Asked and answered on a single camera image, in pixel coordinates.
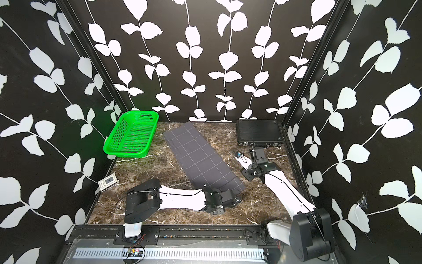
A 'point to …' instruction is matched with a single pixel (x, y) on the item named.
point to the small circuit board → (134, 252)
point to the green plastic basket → (132, 135)
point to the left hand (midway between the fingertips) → (220, 198)
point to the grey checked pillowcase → (205, 164)
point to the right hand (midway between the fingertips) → (246, 164)
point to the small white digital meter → (107, 182)
